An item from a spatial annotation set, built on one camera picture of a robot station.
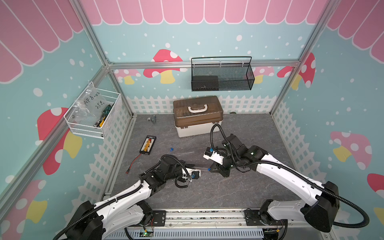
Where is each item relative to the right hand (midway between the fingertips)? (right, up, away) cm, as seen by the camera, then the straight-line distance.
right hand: (211, 168), depth 73 cm
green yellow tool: (-52, +26, -1) cm, 59 cm away
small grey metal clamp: (-41, +27, +43) cm, 65 cm away
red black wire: (-49, -3, +21) cm, 53 cm away
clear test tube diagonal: (-5, 0, -1) cm, 5 cm away
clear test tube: (-17, +3, +25) cm, 30 cm away
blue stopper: (-24, +6, +27) cm, 36 cm away
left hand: (-10, 0, +7) cm, 12 cm away
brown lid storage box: (-8, +27, +20) cm, 35 cm away
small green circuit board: (-32, -31, -1) cm, 45 cm away
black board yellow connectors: (-40, +9, +27) cm, 49 cm away
